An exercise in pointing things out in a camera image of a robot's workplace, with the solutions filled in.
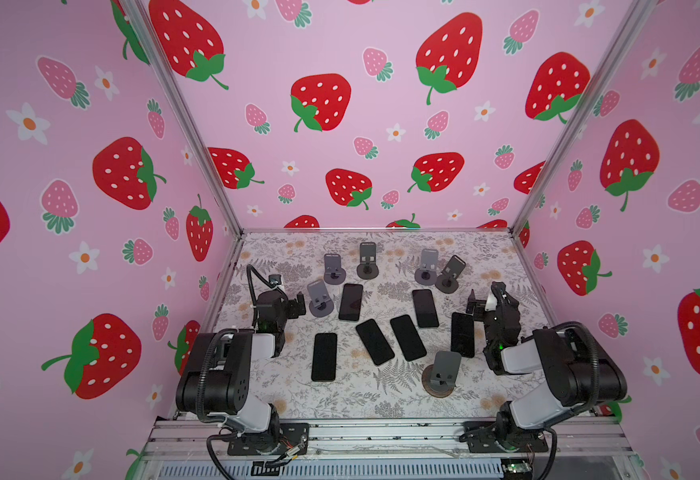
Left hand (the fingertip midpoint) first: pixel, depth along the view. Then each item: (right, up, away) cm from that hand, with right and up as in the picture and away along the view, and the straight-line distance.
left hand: (286, 293), depth 95 cm
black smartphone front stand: (+39, -14, -2) cm, 42 cm away
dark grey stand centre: (+27, +7, +15) cm, 32 cm away
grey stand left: (+15, +6, +8) cm, 18 cm away
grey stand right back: (+49, +5, +12) cm, 50 cm away
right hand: (+65, +1, -4) cm, 65 cm away
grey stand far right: (+55, +4, +6) cm, 55 cm away
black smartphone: (+46, -6, +4) cm, 46 cm away
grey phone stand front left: (+11, -4, 0) cm, 12 cm away
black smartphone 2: (+29, -16, 0) cm, 33 cm away
